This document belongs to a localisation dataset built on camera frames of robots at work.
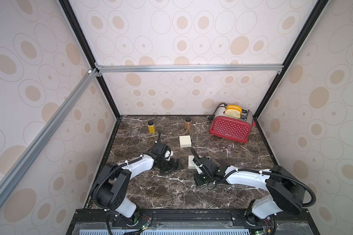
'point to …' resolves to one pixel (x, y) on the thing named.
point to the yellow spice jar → (151, 126)
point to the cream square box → (191, 164)
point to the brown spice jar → (188, 123)
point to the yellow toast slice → (234, 107)
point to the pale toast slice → (233, 112)
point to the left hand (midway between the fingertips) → (181, 169)
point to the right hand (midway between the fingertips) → (193, 182)
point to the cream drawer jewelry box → (185, 141)
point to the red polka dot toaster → (234, 129)
